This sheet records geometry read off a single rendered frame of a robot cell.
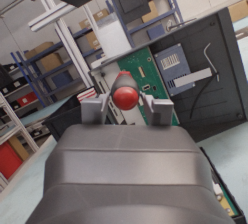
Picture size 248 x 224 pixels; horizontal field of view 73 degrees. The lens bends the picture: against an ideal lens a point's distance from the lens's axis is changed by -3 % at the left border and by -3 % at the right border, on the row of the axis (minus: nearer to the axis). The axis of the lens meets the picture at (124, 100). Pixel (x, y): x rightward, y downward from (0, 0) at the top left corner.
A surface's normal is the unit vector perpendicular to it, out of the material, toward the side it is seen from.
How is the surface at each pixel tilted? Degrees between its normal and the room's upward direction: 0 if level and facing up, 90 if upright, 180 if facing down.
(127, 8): 98
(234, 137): 0
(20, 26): 90
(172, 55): 90
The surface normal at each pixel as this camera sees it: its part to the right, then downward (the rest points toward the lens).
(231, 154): -0.43, -0.86
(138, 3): 0.04, 0.42
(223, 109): -0.36, 0.43
